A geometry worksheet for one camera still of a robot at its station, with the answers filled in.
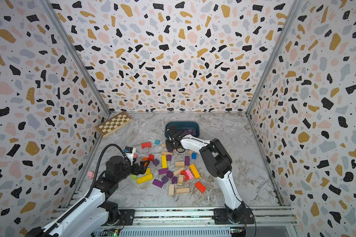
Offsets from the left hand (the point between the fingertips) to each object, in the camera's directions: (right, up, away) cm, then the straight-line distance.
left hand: (144, 159), depth 83 cm
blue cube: (+28, 0, +13) cm, 31 cm away
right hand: (+12, +6, +16) cm, 21 cm away
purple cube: (+4, -4, +9) cm, 11 cm away
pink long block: (+26, -10, +5) cm, 28 cm away
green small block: (-7, -11, +3) cm, 14 cm away
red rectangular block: (+32, -16, +1) cm, 35 cm away
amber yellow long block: (+29, -8, +7) cm, 31 cm away
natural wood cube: (+8, +6, +17) cm, 20 cm away
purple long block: (+26, +15, +24) cm, 39 cm away
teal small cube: (+3, +8, +20) cm, 22 cm away
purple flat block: (+7, -14, +3) cm, 16 cm away
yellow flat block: (-1, -12, +3) cm, 12 cm away
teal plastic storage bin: (+22, +19, +27) cm, 40 cm away
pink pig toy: (-32, -9, +3) cm, 33 cm away
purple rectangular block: (+29, +14, +25) cm, 41 cm away
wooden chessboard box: (-33, +19, +26) cm, 46 cm away
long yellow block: (+10, -3, +10) cm, 14 cm away
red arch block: (-4, +6, +19) cm, 21 cm away
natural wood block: (+22, -17, -1) cm, 27 cm away
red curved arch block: (+24, -11, +3) cm, 27 cm away
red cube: (+1, -2, +13) cm, 13 cm away
